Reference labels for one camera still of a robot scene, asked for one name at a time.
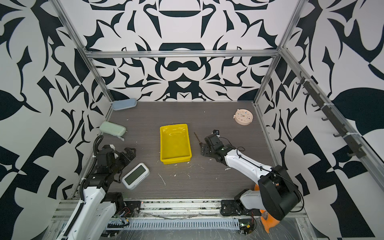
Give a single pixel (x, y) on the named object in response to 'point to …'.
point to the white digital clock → (133, 178)
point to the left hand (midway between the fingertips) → (130, 151)
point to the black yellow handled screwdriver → (199, 141)
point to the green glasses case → (112, 128)
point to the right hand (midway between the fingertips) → (209, 148)
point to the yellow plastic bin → (175, 144)
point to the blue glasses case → (124, 103)
